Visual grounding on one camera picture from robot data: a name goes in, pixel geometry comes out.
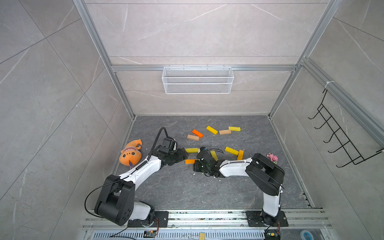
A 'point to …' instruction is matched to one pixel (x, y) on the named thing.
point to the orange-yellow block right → (240, 155)
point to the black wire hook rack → (349, 147)
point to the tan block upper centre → (193, 137)
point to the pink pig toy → (273, 158)
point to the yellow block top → (212, 130)
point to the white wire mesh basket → (197, 80)
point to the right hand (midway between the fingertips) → (194, 165)
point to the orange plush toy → (131, 155)
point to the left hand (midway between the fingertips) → (186, 154)
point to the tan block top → (224, 132)
